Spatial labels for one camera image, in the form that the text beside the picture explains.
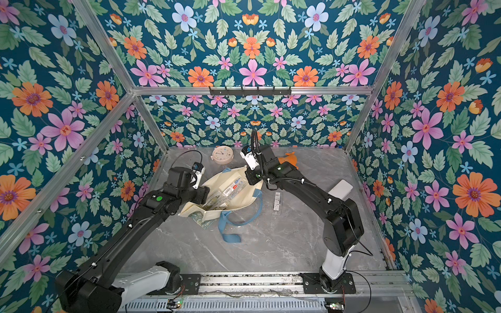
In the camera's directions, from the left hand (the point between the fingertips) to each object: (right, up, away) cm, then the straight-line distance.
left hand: (203, 186), depth 79 cm
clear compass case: (+10, -3, +20) cm, 22 cm away
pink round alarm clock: (0, +15, +36) cm, 39 cm away
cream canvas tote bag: (+15, -10, -1) cm, 18 cm away
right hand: (+20, +8, +5) cm, 22 cm away
